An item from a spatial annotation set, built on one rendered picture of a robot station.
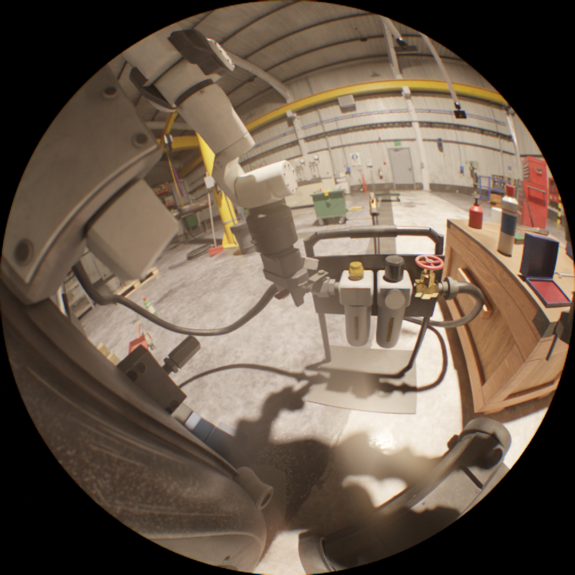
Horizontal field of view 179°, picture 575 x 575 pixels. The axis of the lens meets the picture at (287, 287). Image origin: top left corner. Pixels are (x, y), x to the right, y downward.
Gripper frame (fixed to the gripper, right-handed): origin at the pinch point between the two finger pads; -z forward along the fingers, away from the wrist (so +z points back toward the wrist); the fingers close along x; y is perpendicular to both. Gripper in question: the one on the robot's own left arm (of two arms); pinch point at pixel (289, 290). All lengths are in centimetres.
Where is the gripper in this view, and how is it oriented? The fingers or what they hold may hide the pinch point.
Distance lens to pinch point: 41.7
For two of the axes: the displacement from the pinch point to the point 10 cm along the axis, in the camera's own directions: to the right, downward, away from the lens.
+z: -2.4, -8.4, -4.9
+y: 7.7, -4.7, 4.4
